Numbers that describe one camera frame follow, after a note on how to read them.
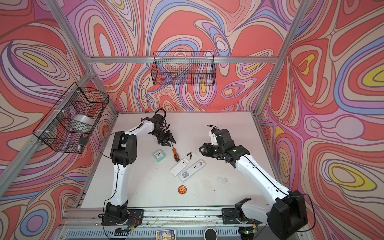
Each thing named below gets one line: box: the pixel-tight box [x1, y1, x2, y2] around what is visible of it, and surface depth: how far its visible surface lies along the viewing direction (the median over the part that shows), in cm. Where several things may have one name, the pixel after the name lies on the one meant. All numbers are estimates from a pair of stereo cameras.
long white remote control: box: [178, 159, 207, 183], surface depth 90 cm
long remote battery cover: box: [216, 177, 228, 184], surface depth 88 cm
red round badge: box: [178, 185, 187, 195], surface depth 84 cm
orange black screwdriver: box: [171, 143, 180, 162], surface depth 95 cm
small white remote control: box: [169, 157, 191, 177], surface depth 92 cm
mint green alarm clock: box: [152, 149, 166, 163], surface depth 95 cm
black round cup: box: [204, 228, 218, 240], surface depth 66 cm
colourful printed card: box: [155, 229, 176, 240], surface depth 69 cm
